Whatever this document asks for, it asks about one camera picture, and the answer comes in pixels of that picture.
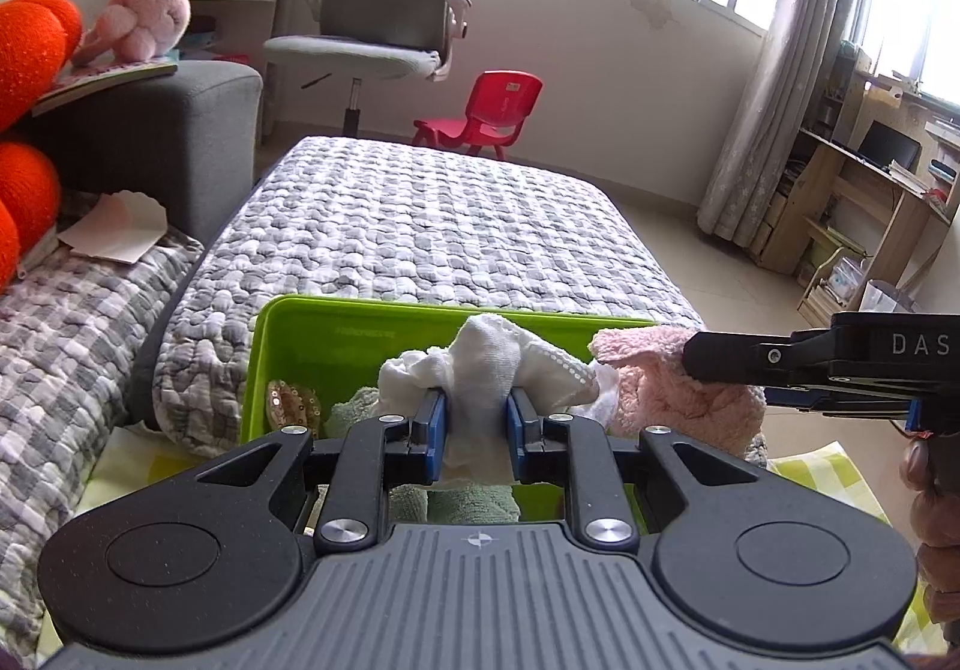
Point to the grey office chair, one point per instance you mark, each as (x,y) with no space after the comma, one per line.
(397,2)

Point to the white cloth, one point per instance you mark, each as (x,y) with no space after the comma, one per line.
(401,377)

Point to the green plastic tray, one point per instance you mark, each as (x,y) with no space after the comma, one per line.
(322,347)

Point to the green towel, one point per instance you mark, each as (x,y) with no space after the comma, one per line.
(352,418)

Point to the wooden desk with shelves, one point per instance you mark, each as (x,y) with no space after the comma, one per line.
(870,190)

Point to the flat book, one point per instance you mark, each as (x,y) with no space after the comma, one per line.
(97,81)

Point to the grey quilted ottoman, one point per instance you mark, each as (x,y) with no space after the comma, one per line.
(420,227)

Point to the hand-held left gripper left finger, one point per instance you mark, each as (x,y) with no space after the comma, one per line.
(435,441)

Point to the white sock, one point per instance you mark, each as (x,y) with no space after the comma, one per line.
(480,377)

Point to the side window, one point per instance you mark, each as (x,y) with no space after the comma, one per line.
(915,9)

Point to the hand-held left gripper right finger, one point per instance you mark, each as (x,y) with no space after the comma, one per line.
(517,441)

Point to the brown round pad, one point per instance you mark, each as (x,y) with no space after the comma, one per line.
(296,407)

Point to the white paper bag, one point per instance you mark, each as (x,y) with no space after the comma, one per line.
(885,298)

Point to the white scalloped paper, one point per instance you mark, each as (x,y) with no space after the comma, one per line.
(112,227)

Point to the wooden magazine rack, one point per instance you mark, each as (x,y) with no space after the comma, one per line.
(832,272)

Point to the grey curtain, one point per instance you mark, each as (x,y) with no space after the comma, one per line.
(780,77)

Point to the red plastic child chair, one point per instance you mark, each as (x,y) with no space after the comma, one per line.
(502,96)

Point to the pink fluffy cloth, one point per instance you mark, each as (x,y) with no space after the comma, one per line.
(675,407)

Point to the grey sofa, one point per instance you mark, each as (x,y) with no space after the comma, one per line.
(187,137)

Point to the black laptop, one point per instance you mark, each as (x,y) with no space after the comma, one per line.
(889,148)

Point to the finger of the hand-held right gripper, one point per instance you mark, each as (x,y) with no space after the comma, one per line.
(750,358)
(840,406)

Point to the pink plush toy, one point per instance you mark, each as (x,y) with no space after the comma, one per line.
(146,2)

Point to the person's right hand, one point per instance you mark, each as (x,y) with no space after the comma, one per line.
(937,527)

